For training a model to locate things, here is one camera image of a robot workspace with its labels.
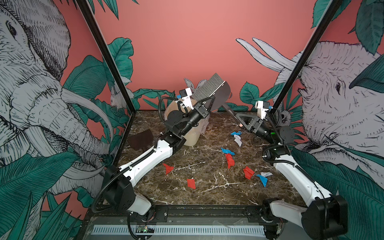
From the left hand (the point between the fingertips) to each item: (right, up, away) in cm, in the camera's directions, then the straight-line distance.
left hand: (215, 96), depth 57 cm
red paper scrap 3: (+24, -40, +31) cm, 56 cm away
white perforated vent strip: (-3, -62, +13) cm, 63 cm away
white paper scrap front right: (+32, -41, +30) cm, 60 cm away
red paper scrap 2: (+14, -35, +35) cm, 52 cm away
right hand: (+7, -9, +1) cm, 12 cm away
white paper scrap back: (+21, -22, +45) cm, 54 cm away
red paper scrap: (-25, -38, +33) cm, 56 cm away
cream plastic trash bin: (-10, -19, +32) cm, 39 cm away
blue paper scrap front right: (+32, -43, +28) cm, 61 cm away
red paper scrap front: (-11, -45, +27) cm, 54 cm away
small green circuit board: (-32, -61, +13) cm, 70 cm away
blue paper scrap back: (+23, -17, +48) cm, 56 cm away
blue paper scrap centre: (+13, -29, +41) cm, 52 cm away
